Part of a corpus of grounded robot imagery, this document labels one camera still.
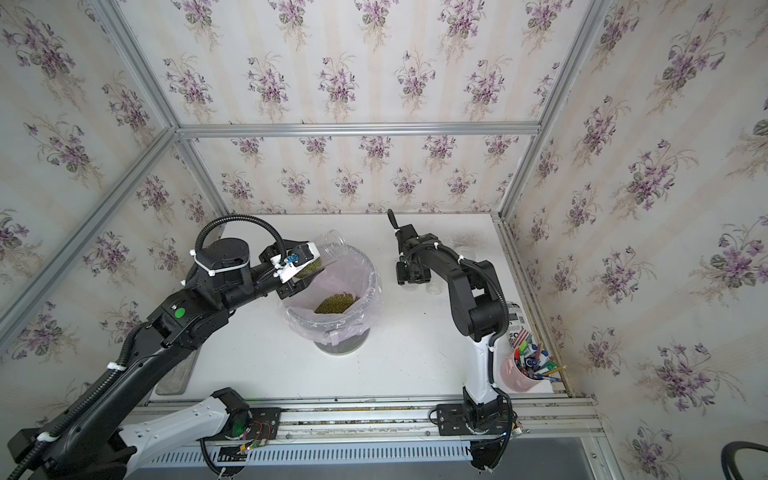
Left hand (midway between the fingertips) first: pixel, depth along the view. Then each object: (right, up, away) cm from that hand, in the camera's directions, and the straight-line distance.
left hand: (311, 251), depth 63 cm
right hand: (+26, -11, +35) cm, 45 cm away
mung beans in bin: (0, -17, +29) cm, 34 cm away
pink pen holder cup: (+47, -31, +7) cm, 56 cm away
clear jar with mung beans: (+32, -13, +33) cm, 48 cm away
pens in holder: (+53, -28, +9) cm, 61 cm away
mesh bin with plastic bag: (+7, -20, +6) cm, 22 cm away
